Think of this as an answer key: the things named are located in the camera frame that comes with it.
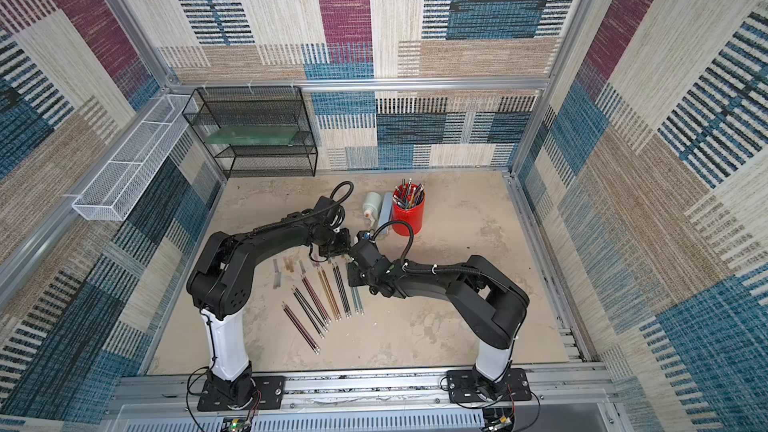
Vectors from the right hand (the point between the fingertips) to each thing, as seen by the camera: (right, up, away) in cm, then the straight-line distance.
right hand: (358, 272), depth 91 cm
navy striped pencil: (-13, -10, -4) cm, 17 cm away
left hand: (-2, +6, +6) cm, 9 cm away
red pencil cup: (+18, +16, +5) cm, 24 cm away
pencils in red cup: (+15, +23, +4) cm, 28 cm away
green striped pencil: (0, -8, -2) cm, 8 cm away
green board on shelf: (-26, +42, +9) cm, 50 cm away
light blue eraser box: (+8, +17, +11) cm, 22 cm away
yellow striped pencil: (-9, -8, -1) cm, 12 cm away
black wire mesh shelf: (-34, +53, +11) cm, 64 cm away
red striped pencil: (-14, -13, -8) cm, 21 cm away
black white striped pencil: (-13, -11, -5) cm, 18 cm away
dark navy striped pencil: (-5, -6, 0) cm, 7 cm away
